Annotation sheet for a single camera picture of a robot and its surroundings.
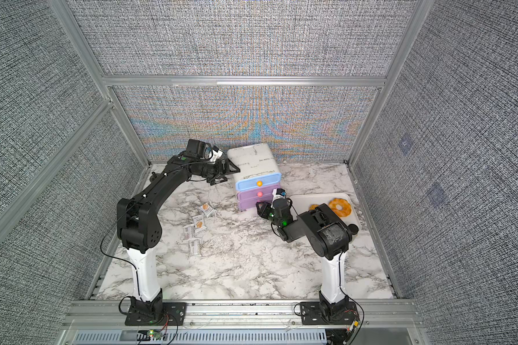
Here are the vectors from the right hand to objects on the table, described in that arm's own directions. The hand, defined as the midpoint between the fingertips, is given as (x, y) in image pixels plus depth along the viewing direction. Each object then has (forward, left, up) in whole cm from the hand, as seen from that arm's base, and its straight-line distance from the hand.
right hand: (258, 198), depth 98 cm
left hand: (+3, +9, +15) cm, 18 cm away
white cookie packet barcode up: (-15, +30, -4) cm, 34 cm away
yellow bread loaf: (-2, -25, -4) cm, 26 cm away
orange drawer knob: (-1, 0, +13) cm, 13 cm away
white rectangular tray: (+1, -21, -6) cm, 22 cm away
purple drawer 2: (-4, +5, +4) cm, 8 cm away
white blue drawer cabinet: (+1, +1, +16) cm, 16 cm away
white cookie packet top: (-3, +24, -5) cm, 25 cm away
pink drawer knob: (-2, -1, +6) cm, 6 cm away
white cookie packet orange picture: (-10, +26, -4) cm, 28 cm away
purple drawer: (-1, +1, +6) cm, 7 cm away
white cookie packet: (-22, +26, -4) cm, 34 cm away
